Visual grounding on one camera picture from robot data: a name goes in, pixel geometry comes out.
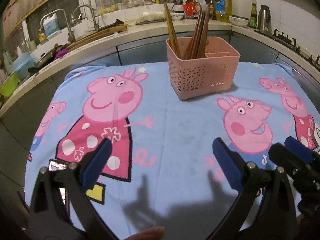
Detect blue cartoon pig towel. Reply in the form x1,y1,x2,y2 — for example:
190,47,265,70
24,62,319,239

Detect yellow cooking oil bottle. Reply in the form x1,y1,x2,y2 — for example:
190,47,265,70
215,0,233,23

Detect red snack packet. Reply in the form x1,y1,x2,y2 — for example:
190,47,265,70
183,2,197,18

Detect white ceramic bowl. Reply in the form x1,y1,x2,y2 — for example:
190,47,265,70
229,16,249,27

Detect green plastic bowl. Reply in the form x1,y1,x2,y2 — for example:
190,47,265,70
0,72,18,98

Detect brown chopsticks left in basket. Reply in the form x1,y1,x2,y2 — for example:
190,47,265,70
164,3,181,59

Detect pink perforated utensil basket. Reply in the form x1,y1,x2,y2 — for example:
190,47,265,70
165,36,240,100

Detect brown chopsticks centre in basket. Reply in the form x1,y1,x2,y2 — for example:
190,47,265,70
183,7,209,60

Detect blue white detergent jug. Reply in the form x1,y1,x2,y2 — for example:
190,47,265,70
43,13,60,37

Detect light blue plastic basin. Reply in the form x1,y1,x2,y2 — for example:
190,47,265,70
12,52,35,81

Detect chrome kitchen faucet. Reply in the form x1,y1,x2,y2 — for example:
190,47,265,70
39,4,99,43

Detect dark green glass bottle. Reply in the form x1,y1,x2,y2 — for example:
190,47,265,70
249,3,258,29

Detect black gas stove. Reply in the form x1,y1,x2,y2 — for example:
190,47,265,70
255,29,320,70

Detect operator hand fingertip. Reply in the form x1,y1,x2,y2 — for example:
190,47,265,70
125,226,165,240

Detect brown chopsticks in basket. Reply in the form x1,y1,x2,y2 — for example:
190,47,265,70
164,3,181,59
183,7,209,60

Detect white plastic jug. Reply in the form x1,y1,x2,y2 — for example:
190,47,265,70
195,0,208,11

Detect stainless steel kettle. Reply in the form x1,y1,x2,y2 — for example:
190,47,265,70
257,4,271,33

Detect wooden cutting board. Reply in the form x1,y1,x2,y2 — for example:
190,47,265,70
66,25,127,51

